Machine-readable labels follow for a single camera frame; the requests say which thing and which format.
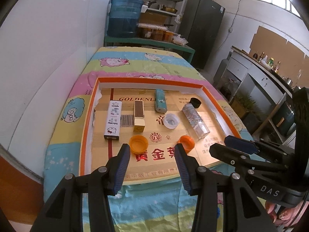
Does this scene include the yellow-orange bottle cap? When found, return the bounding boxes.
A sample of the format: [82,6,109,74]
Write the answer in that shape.
[129,135,149,154]

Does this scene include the white cartoon long box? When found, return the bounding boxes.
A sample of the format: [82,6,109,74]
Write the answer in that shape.
[104,101,122,140]

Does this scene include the floral clear-end long box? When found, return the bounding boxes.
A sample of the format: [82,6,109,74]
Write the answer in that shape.
[182,103,210,139]

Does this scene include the gold brown small box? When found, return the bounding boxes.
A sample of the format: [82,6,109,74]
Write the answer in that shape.
[134,100,146,132]

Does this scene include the white bottle cap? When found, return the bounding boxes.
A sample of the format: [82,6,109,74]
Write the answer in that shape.
[163,113,180,129]

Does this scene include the black bottle cap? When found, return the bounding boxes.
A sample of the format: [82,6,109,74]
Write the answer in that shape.
[189,97,202,108]

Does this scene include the teal patterned box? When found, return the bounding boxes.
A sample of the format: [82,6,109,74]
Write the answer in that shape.
[155,89,167,114]

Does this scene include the colourful cartoon quilt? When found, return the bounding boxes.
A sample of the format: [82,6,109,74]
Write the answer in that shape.
[44,47,252,231]

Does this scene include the potted green plant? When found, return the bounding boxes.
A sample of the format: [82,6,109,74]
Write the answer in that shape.
[230,93,259,120]

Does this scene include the white cabinet counter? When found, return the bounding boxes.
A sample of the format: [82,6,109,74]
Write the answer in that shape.
[216,47,295,143]

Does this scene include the orange-rimmed cardboard tray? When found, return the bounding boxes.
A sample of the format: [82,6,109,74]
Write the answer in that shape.
[79,78,239,185]

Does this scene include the green metal table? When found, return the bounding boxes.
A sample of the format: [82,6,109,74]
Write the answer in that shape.
[104,36,195,63]

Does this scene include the dark green refrigerator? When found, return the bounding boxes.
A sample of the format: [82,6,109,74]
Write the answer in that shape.
[178,0,225,69]

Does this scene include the blue water jug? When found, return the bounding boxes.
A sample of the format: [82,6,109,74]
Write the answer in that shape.
[107,0,143,38]

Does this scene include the kitchen shelf rack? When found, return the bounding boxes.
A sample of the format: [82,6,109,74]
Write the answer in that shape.
[120,0,189,37]

